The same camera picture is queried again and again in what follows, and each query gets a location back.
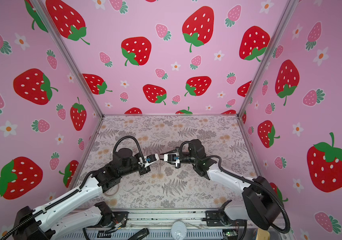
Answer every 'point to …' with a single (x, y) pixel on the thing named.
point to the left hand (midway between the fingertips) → (155, 155)
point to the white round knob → (178, 230)
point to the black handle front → (140, 235)
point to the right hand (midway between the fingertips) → (161, 154)
